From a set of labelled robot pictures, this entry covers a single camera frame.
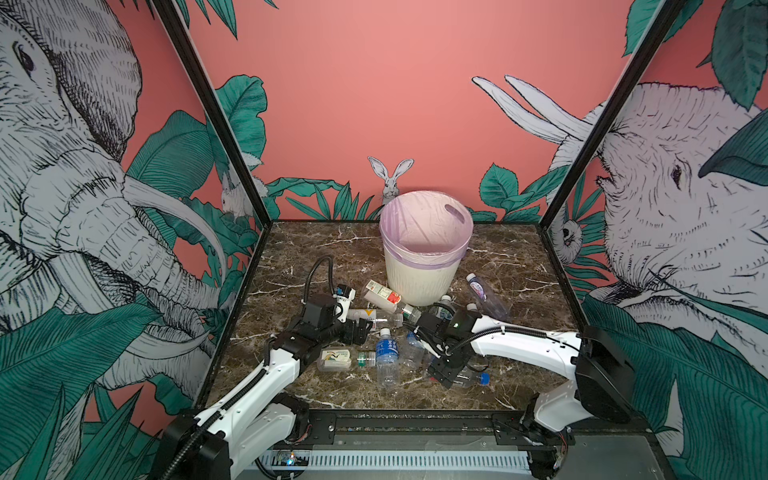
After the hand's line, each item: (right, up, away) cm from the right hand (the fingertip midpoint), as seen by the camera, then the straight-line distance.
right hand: (443, 368), depth 79 cm
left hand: (-23, +13, +4) cm, 27 cm away
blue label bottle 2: (-8, +3, +3) cm, 9 cm away
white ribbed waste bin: (-4, +19, +25) cm, 32 cm away
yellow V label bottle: (-15, +10, +12) cm, 22 cm away
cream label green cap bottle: (-28, +2, +1) cm, 28 cm away
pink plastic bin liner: (-3, +39, +21) cm, 44 cm away
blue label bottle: (-15, +1, +2) cm, 15 cm away
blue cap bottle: (+6, -1, -2) cm, 7 cm away
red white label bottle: (-17, +17, +14) cm, 28 cm away
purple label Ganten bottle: (+18, +14, +16) cm, 27 cm away
